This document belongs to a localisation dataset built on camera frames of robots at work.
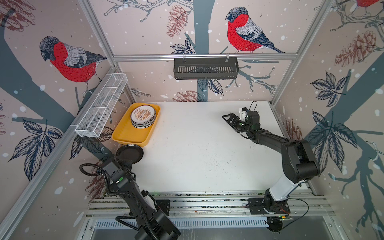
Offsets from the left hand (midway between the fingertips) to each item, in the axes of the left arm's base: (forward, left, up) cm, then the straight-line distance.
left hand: (124, 160), depth 78 cm
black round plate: (+8, +1, -6) cm, 10 cm away
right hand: (+24, -57, +3) cm, 62 cm away
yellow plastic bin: (+26, +12, -11) cm, 31 cm away
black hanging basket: (+61, -46, +18) cm, 78 cm away
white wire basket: (+23, +13, +19) cm, 32 cm away
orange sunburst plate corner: (+37, 0, -6) cm, 37 cm away
